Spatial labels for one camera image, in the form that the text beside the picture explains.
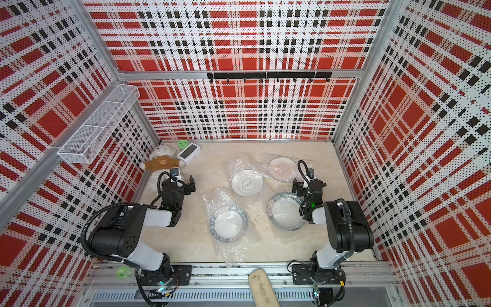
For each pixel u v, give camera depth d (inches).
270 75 34.9
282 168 42.4
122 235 17.9
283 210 35.4
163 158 40.1
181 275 29.1
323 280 27.6
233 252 30.9
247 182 39.9
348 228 16.8
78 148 26.7
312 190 28.1
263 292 26.2
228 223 34.0
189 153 43.2
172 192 28.1
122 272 29.5
